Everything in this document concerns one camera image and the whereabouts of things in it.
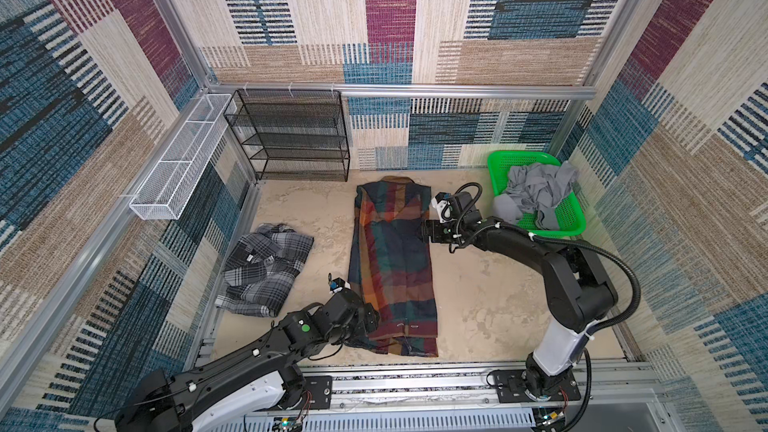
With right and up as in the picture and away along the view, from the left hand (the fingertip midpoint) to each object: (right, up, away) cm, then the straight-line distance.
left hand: (371, 318), depth 79 cm
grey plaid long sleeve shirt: (-34, +10, +12) cm, 38 cm away
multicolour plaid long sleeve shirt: (+5, +11, +12) cm, 17 cm away
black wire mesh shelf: (-30, +54, +30) cm, 69 cm away
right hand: (+16, +20, +14) cm, 29 cm away
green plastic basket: (+64, +25, +19) cm, 71 cm away
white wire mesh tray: (-47, +32, -9) cm, 58 cm away
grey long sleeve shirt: (+55, +35, +25) cm, 70 cm away
